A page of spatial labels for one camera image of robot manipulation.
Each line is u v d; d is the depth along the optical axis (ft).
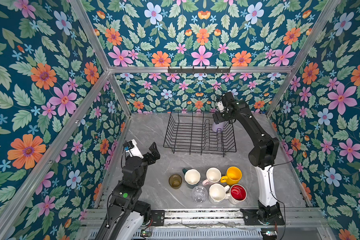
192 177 2.80
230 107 2.22
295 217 2.46
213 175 2.80
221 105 2.57
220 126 3.41
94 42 2.61
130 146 1.89
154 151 2.09
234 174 2.81
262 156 1.89
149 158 2.05
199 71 3.03
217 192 2.55
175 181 2.78
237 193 2.63
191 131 3.50
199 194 2.68
